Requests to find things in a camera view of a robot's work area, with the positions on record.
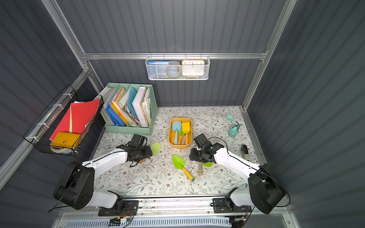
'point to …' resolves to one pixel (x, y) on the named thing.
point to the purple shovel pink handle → (183, 140)
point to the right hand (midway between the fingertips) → (194, 155)
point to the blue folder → (115, 118)
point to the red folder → (77, 116)
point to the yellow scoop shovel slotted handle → (186, 129)
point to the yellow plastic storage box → (182, 119)
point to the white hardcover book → (137, 104)
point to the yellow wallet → (65, 139)
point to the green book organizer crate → (140, 130)
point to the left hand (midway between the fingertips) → (147, 152)
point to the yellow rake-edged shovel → (172, 137)
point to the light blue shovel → (176, 126)
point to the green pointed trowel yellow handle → (179, 163)
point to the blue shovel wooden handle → (200, 169)
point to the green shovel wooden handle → (156, 148)
